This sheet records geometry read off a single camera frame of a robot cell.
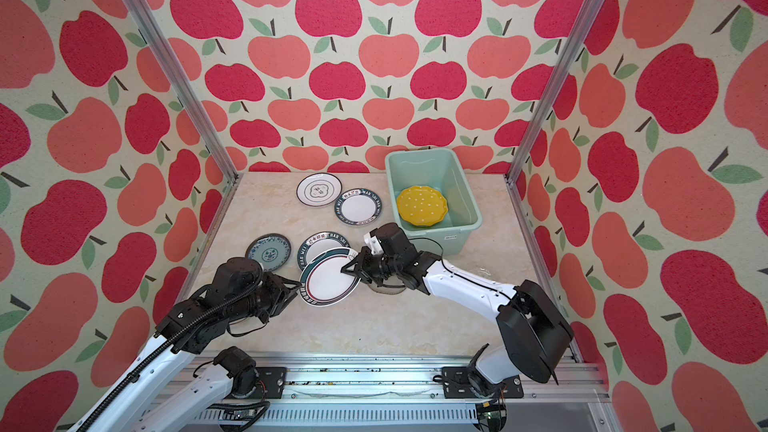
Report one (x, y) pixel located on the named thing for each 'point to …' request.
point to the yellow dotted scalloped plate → (422, 206)
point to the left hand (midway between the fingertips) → (307, 288)
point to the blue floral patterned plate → (271, 250)
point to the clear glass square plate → (390, 285)
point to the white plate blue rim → (318, 189)
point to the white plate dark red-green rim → (323, 283)
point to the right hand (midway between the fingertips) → (345, 268)
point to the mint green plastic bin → (445, 170)
